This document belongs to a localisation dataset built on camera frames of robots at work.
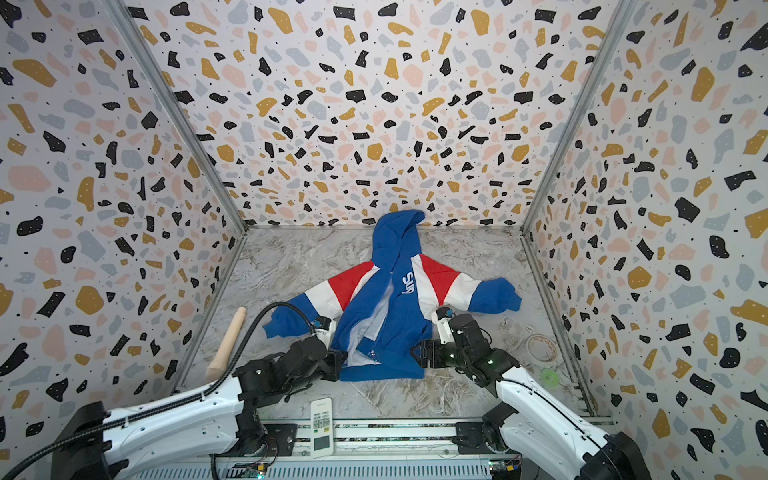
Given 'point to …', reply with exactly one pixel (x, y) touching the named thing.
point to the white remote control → (321, 430)
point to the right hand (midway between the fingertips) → (416, 346)
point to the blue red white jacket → (382, 309)
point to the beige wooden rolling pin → (216, 369)
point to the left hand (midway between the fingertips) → (351, 355)
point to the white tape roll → (543, 348)
